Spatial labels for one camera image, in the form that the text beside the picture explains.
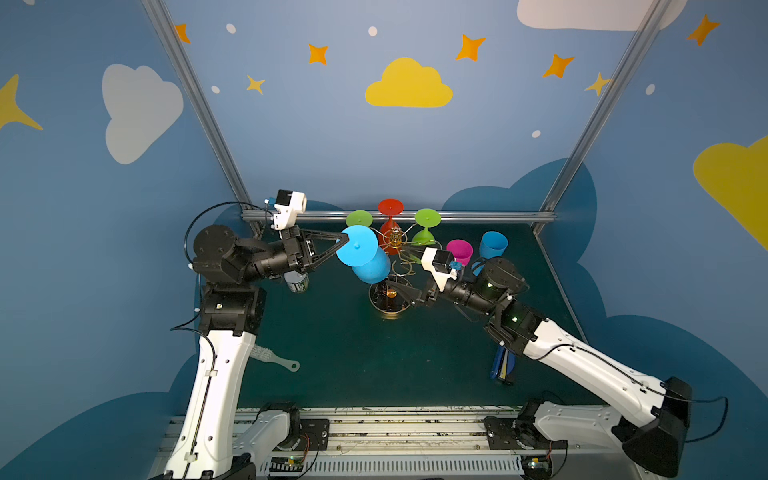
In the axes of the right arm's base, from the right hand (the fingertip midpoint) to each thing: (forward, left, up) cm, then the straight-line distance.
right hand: (401, 258), depth 59 cm
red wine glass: (+17, +3, -12) cm, 21 cm away
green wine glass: (+24, -7, -12) cm, 28 cm away
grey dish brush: (-7, +38, -39) cm, 55 cm away
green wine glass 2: (+23, +12, -11) cm, 28 cm away
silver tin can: (+17, +34, -36) cm, 52 cm away
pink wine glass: (+27, -20, -28) cm, 44 cm away
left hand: (-3, +10, +8) cm, 13 cm away
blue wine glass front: (+30, -31, -28) cm, 51 cm away
